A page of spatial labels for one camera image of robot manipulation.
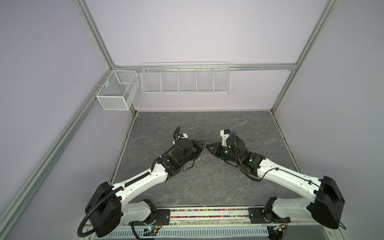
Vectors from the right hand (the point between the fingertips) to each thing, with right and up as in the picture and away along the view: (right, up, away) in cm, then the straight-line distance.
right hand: (204, 147), depth 75 cm
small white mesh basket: (-58, +36, +27) cm, 73 cm away
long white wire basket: (-11, +43, +24) cm, 50 cm away
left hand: (+2, +1, +1) cm, 2 cm away
